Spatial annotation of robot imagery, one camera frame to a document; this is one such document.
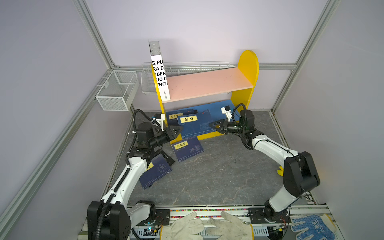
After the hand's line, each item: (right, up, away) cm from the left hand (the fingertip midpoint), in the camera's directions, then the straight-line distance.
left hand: (181, 130), depth 74 cm
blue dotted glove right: (+67, -46, -4) cm, 82 cm away
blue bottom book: (+14, +9, +6) cm, 18 cm away
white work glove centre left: (+2, -47, -4) cm, 47 cm away
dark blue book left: (-16, -24, +15) cm, 32 cm away
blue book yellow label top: (+1, -13, +22) cm, 26 cm away
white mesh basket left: (-46, +25, +26) cm, 59 cm away
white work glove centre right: (+25, -47, -4) cm, 54 cm away
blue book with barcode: (-8, +8, +19) cm, 22 cm away
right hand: (+14, +2, +4) cm, 14 cm away
